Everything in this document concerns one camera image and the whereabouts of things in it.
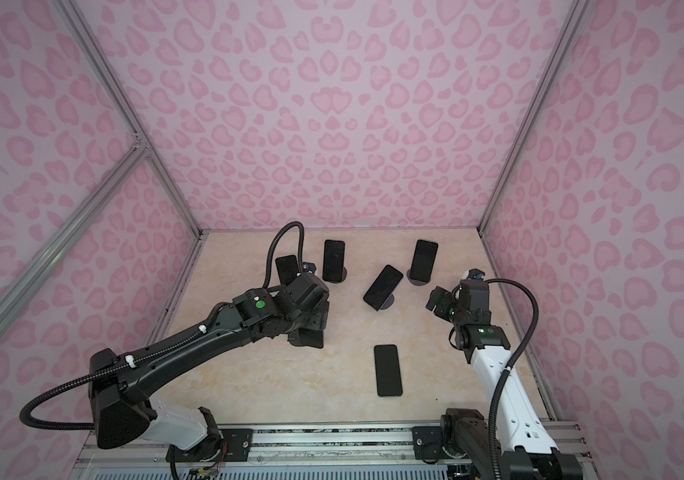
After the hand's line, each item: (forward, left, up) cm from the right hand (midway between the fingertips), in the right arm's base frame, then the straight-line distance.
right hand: (446, 295), depth 81 cm
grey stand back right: (+15, +5, -15) cm, 22 cm away
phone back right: (+19, +3, -8) cm, 20 cm away
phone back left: (+16, +48, -10) cm, 52 cm away
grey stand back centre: (+18, +29, -14) cm, 37 cm away
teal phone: (-15, +15, -17) cm, 27 cm away
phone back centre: (+18, +33, -8) cm, 38 cm away
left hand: (-6, +34, +4) cm, 35 cm away
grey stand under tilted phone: (+6, +14, -14) cm, 21 cm away
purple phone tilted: (+11, +16, -12) cm, 23 cm away
